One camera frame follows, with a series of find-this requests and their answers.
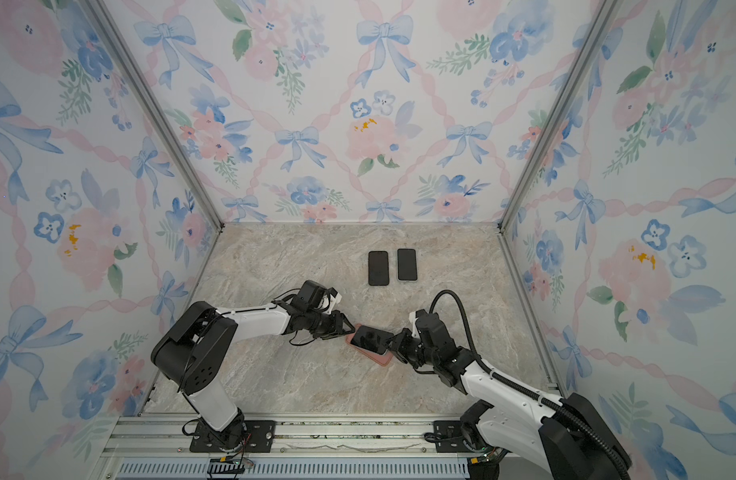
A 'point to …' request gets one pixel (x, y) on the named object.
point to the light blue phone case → (406, 264)
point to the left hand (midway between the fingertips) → (352, 329)
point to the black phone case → (378, 270)
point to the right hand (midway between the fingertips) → (381, 341)
